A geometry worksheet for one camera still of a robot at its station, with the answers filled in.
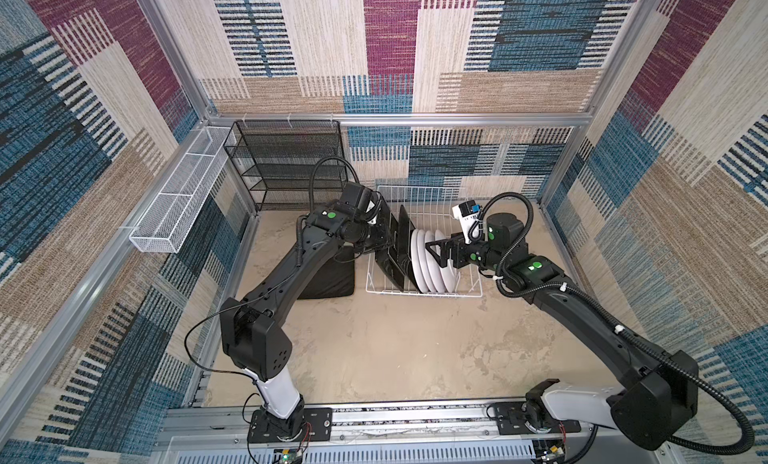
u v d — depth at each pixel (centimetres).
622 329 44
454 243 66
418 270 84
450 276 87
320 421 74
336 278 100
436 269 84
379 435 73
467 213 66
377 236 70
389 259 77
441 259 67
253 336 44
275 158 108
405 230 89
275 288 47
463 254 67
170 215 94
